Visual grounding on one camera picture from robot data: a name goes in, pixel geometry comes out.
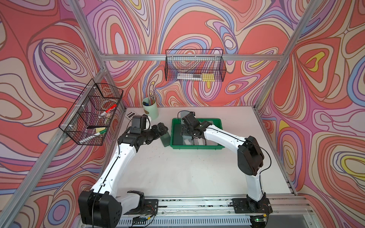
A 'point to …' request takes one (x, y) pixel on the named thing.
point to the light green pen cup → (150, 106)
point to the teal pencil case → (187, 140)
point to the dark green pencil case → (177, 138)
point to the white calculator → (130, 115)
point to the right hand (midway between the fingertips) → (187, 133)
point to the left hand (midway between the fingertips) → (163, 131)
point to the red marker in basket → (111, 107)
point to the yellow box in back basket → (208, 77)
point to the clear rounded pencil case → (199, 141)
